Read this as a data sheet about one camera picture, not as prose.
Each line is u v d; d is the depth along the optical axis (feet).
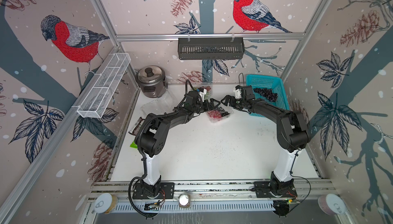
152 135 1.68
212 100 2.74
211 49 3.41
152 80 3.30
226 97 2.95
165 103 3.60
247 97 2.56
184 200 2.05
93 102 2.34
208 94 3.59
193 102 2.52
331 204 2.17
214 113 3.14
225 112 3.33
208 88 3.79
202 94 2.87
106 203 2.17
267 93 3.61
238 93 2.95
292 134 1.70
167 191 2.40
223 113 3.27
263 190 2.40
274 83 3.73
